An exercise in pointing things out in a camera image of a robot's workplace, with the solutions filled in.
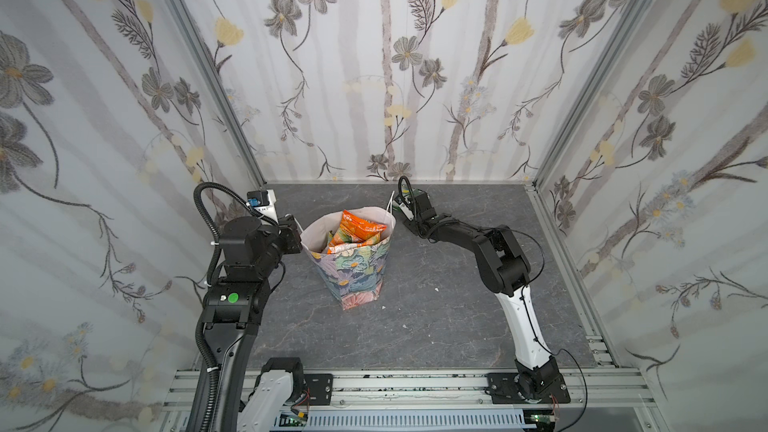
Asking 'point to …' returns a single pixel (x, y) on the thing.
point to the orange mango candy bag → (362, 230)
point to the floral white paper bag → (357, 275)
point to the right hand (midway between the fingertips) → (413, 201)
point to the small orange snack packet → (348, 217)
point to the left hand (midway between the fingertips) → (289, 208)
